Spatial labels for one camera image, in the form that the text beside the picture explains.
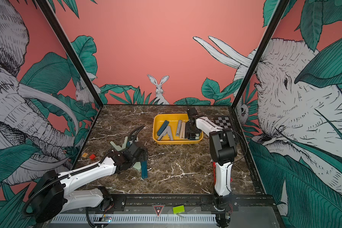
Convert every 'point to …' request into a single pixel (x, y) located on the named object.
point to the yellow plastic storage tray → (158, 119)
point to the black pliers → (190, 136)
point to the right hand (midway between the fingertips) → (191, 127)
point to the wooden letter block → (84, 155)
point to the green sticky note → (178, 209)
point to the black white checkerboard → (223, 121)
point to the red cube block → (92, 156)
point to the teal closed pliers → (144, 169)
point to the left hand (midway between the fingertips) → (142, 150)
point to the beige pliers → (183, 129)
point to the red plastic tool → (214, 171)
